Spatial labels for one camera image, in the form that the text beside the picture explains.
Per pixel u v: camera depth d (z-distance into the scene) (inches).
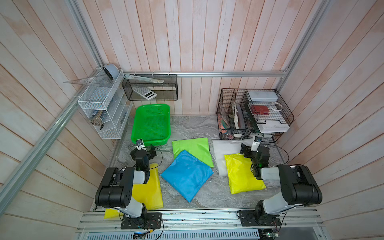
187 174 34.0
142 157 28.0
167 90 41.2
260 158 28.6
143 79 35.7
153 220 28.9
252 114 37.7
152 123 45.1
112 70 32.7
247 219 28.7
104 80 33.2
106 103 27.5
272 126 35.0
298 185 18.1
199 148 38.6
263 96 40.1
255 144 32.3
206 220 29.6
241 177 33.0
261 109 36.7
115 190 18.0
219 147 38.7
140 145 31.2
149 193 32.9
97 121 30.1
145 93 38.4
